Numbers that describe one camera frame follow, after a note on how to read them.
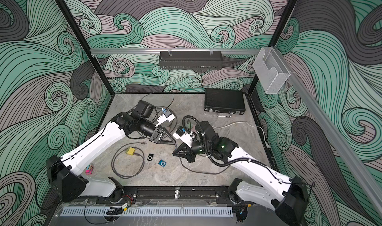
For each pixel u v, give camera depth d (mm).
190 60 955
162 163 833
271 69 787
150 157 856
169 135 609
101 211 697
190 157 612
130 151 864
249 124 1005
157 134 573
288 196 375
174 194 728
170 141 602
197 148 584
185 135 582
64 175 379
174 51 942
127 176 797
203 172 789
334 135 518
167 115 611
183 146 613
